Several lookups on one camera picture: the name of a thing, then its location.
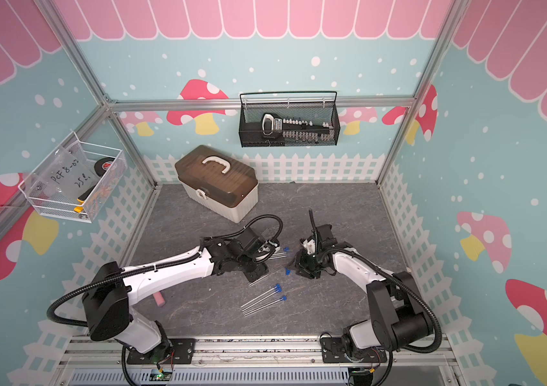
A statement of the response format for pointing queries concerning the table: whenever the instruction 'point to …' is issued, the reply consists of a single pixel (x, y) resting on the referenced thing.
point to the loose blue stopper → (288, 272)
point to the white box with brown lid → (224, 183)
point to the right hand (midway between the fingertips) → (290, 268)
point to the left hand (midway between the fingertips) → (260, 270)
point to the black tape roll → (102, 165)
